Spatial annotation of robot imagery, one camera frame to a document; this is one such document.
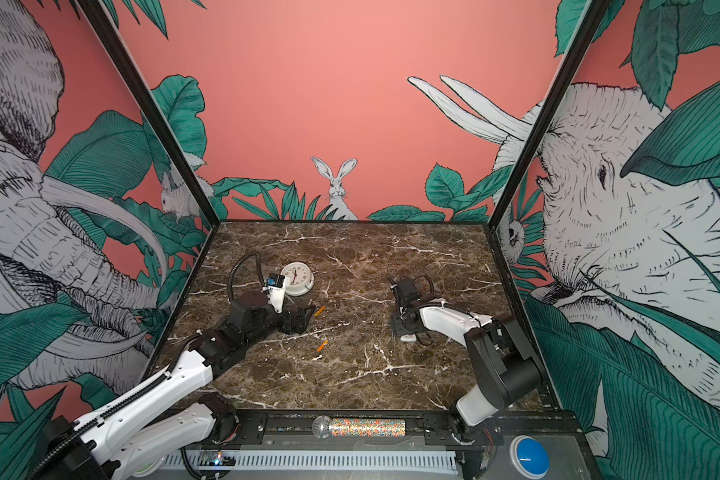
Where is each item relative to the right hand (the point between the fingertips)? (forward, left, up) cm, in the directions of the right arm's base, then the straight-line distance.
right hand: (402, 321), depth 92 cm
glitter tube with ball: (-29, +21, +3) cm, 36 cm away
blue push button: (-35, -28, +1) cm, 44 cm away
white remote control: (-6, -1, +1) cm, 6 cm away
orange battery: (-7, +25, -1) cm, 26 cm away
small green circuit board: (-35, +47, 0) cm, 58 cm away
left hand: (-2, +28, +16) cm, 33 cm away
